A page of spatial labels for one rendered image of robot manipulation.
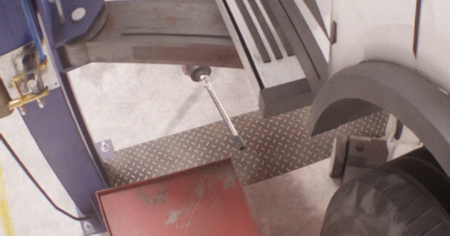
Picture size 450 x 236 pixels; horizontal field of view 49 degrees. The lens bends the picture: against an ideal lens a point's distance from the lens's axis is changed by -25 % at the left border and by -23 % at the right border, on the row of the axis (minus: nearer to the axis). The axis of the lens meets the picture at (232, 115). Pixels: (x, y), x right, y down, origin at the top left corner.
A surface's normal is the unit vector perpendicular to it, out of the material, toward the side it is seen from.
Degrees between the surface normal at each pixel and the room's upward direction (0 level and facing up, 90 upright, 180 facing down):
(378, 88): 78
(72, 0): 0
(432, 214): 32
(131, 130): 0
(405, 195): 42
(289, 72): 0
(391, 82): 54
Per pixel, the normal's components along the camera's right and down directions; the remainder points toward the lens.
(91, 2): 0.00, -0.47
